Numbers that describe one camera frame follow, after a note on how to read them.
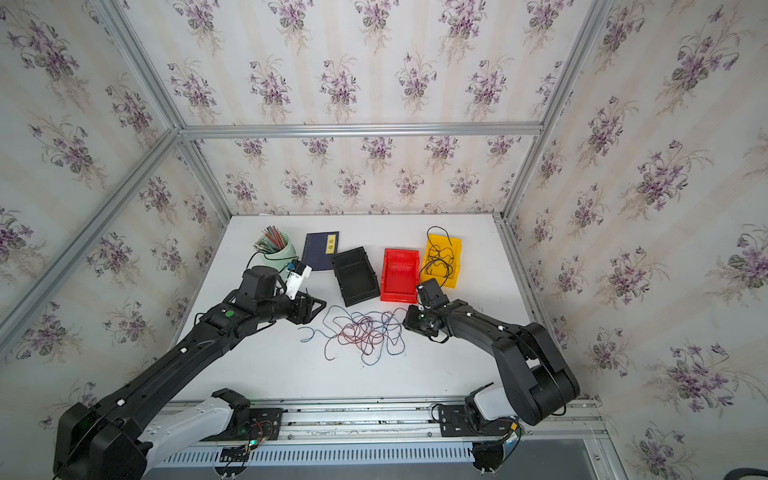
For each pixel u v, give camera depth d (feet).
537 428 1.39
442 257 3.45
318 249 3.56
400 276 3.31
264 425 2.39
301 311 2.23
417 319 2.57
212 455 2.30
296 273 2.27
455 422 2.40
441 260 3.45
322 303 2.49
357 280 3.58
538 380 1.40
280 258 2.94
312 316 2.34
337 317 3.01
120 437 1.23
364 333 2.89
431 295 2.35
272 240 3.13
